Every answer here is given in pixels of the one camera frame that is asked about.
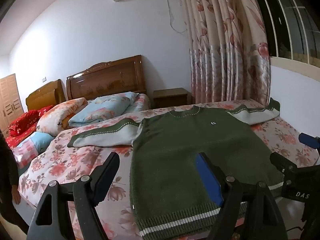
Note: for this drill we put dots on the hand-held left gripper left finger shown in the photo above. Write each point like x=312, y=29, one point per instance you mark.
x=105, y=180

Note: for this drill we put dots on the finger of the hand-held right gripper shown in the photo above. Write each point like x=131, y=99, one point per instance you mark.
x=281, y=161
x=308, y=140

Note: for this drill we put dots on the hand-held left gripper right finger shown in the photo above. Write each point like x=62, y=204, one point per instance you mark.
x=208, y=177

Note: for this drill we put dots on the green and white knit sweater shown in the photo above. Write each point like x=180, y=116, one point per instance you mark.
x=175, y=155

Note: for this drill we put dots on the pink floral bed sheet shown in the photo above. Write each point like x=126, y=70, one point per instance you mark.
x=75, y=160

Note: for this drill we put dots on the light blue floral pillow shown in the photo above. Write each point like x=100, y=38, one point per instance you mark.
x=105, y=110

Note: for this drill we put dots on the orange floral quilt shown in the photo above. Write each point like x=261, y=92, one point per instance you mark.
x=60, y=115

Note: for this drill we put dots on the wooden nightstand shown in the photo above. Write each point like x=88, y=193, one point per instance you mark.
x=170, y=98

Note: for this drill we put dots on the person in dark clothing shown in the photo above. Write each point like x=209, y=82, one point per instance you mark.
x=10, y=180

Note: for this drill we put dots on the red quilt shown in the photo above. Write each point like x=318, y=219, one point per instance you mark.
x=25, y=122

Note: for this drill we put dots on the large carved wooden headboard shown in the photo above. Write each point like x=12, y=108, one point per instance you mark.
x=107, y=80

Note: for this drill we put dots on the small wooden headboard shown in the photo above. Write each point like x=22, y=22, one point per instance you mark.
x=45, y=96

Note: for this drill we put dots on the barred window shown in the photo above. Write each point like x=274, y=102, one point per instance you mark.
x=292, y=17

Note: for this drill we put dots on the light wooden wardrobe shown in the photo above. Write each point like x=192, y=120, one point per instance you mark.
x=8, y=100

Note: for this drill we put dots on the floral curtain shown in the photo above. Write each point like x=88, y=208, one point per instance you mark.
x=220, y=42

